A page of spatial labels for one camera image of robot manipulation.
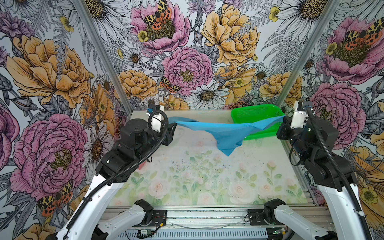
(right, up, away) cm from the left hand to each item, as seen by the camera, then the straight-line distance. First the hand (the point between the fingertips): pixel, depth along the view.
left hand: (170, 127), depth 62 cm
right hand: (+45, +2, -1) cm, 45 cm away
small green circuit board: (+48, -50, +10) cm, 70 cm away
